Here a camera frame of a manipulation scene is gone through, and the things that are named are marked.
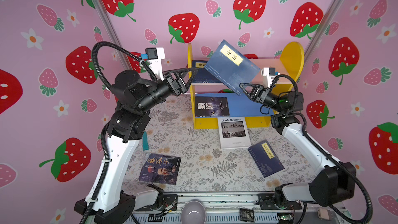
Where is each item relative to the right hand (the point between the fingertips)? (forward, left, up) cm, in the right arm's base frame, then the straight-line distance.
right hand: (239, 88), depth 58 cm
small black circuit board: (-35, -9, -45) cm, 58 cm away
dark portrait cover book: (-19, +36, -45) cm, 61 cm away
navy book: (-6, -22, -47) cm, 52 cm away
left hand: (-6, +16, +12) cm, 21 cm away
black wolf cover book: (+17, +12, -31) cm, 37 cm away
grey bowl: (-37, +15, -45) cm, 60 cm away
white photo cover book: (+7, -3, -43) cm, 44 cm away
